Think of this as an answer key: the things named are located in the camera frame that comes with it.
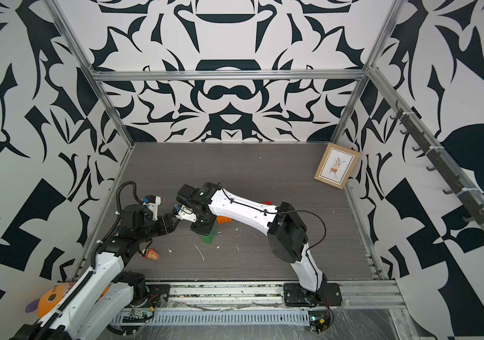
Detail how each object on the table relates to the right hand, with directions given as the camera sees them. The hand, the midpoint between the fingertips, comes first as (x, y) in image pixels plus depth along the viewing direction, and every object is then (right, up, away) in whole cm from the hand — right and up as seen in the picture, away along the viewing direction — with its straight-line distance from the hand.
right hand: (201, 224), depth 81 cm
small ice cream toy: (-19, -11, 0) cm, 22 cm away
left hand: (-12, +3, +2) cm, 12 cm away
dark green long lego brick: (+2, -6, +2) cm, 7 cm away
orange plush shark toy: (-43, -19, -16) cm, 49 cm away
